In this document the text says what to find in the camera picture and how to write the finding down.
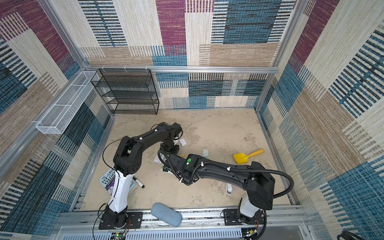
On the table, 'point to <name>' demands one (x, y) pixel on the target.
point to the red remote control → (165, 169)
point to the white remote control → (157, 159)
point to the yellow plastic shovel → (241, 158)
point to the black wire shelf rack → (127, 91)
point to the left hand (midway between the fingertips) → (172, 154)
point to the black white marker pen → (141, 184)
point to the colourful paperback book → (108, 181)
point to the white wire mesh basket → (56, 121)
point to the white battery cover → (183, 141)
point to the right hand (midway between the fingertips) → (190, 171)
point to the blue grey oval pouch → (166, 214)
